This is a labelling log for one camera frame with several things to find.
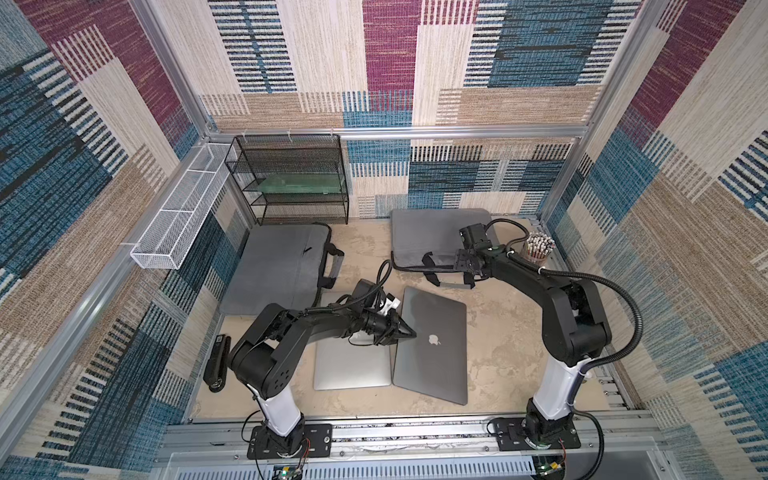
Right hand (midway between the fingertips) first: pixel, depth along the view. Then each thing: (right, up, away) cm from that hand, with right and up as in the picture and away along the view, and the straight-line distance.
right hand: (474, 265), depth 98 cm
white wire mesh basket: (-95, +8, -6) cm, 95 cm away
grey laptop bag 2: (-14, +8, +14) cm, 21 cm away
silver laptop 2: (-15, -26, -13) cm, 33 cm away
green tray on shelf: (-55, +26, -4) cm, 60 cm away
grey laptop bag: (-63, 0, +4) cm, 63 cm away
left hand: (-20, -19, -14) cm, 31 cm away
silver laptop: (-42, -28, -10) cm, 51 cm away
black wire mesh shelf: (-73, +36, +4) cm, 81 cm away
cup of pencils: (+16, +6, -9) cm, 19 cm away
